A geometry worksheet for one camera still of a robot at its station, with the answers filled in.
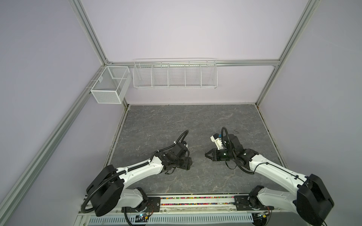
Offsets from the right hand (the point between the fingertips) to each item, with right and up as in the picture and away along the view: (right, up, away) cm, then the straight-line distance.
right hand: (205, 156), depth 80 cm
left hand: (-11, -5, +3) cm, 12 cm away
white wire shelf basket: (-19, +53, +18) cm, 59 cm away
